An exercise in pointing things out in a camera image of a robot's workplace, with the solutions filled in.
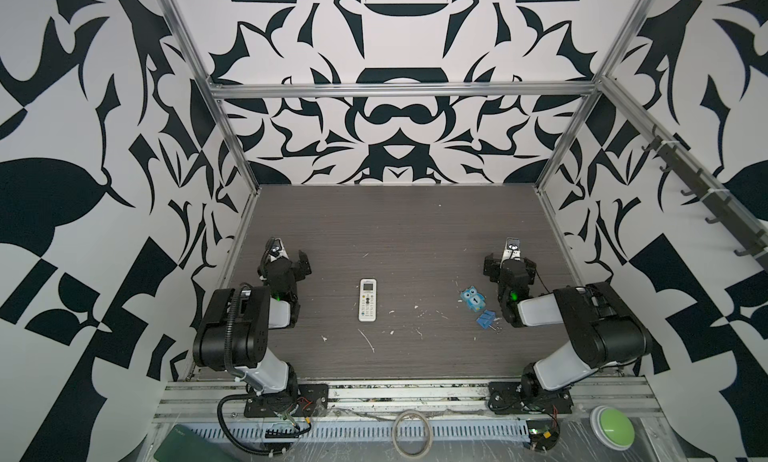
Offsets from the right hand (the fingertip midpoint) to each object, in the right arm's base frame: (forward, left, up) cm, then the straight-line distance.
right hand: (512, 253), depth 93 cm
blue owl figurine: (-12, +13, -5) cm, 19 cm away
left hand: (0, +70, +3) cm, 70 cm away
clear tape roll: (-48, +32, -4) cm, 58 cm away
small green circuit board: (-45, +3, -7) cm, 45 cm away
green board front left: (-46, +85, -5) cm, 97 cm away
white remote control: (-13, +45, -4) cm, 47 cm away
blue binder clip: (-18, +10, -6) cm, 21 cm away
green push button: (-44, -12, -5) cm, 45 cm away
